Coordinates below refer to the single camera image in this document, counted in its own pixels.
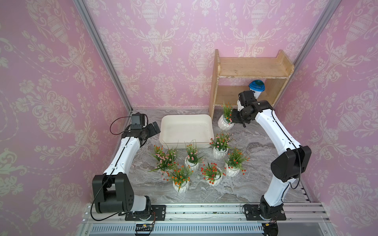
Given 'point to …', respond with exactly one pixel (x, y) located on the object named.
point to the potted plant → (225, 122)
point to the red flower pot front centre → (212, 173)
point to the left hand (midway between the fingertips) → (153, 130)
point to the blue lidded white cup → (257, 86)
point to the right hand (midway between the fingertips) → (234, 118)
